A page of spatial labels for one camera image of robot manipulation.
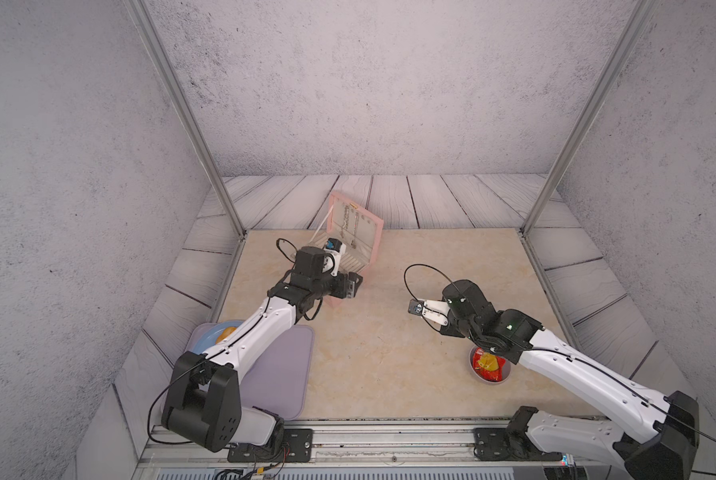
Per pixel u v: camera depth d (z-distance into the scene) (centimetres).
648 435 40
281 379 89
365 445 74
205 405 41
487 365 83
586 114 88
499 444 73
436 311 65
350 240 105
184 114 87
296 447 73
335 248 74
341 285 74
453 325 65
